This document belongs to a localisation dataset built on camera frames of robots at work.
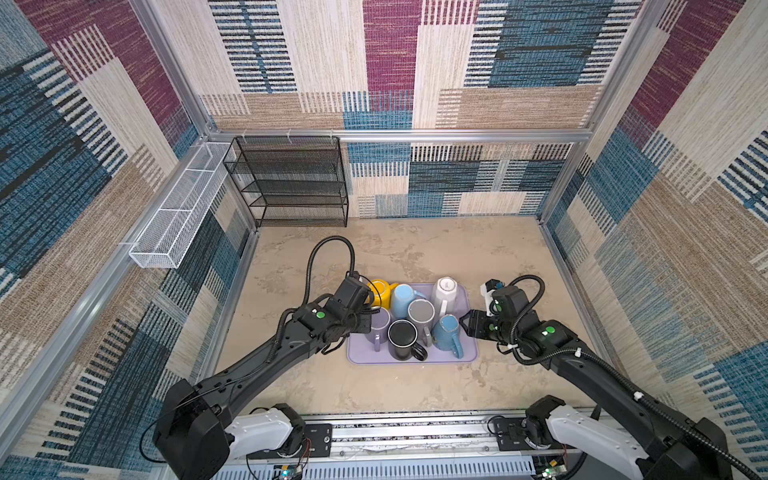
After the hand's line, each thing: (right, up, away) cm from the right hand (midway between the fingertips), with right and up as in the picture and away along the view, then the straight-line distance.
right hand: (468, 327), depth 81 cm
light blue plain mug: (-17, +7, +7) cm, 20 cm away
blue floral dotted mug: (-6, -2, +1) cm, 6 cm away
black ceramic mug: (-18, -3, -1) cm, 18 cm away
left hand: (-27, +4, 0) cm, 28 cm away
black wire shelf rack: (-56, +45, +30) cm, 78 cm away
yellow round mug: (-24, +8, +9) cm, 26 cm away
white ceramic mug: (-5, +7, +8) cm, 12 cm away
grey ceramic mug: (-12, +3, +3) cm, 13 cm away
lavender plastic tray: (-29, -9, +7) cm, 31 cm away
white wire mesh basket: (-73, +23, -10) cm, 77 cm away
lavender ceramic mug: (-24, -1, +2) cm, 24 cm away
